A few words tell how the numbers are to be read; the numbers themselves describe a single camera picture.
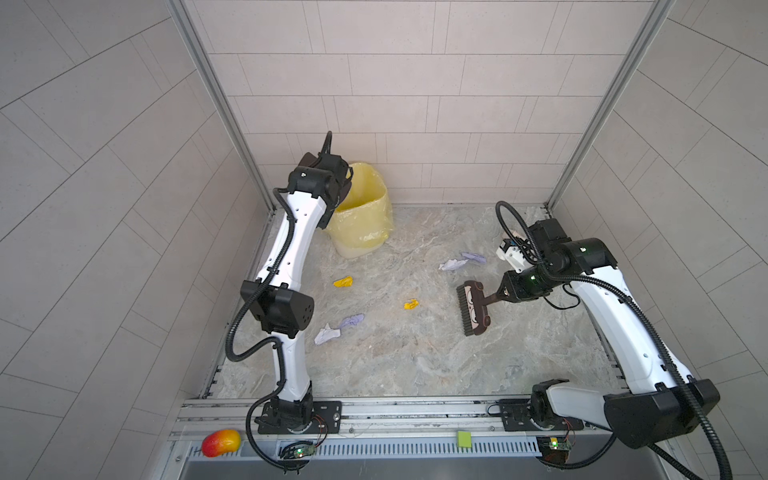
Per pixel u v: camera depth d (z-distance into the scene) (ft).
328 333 2.71
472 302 2.63
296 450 2.15
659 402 1.19
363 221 2.79
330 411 2.37
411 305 2.94
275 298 1.53
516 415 2.34
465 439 2.21
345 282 3.07
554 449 2.24
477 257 3.27
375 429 2.32
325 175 1.85
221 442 2.15
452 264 3.25
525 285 2.02
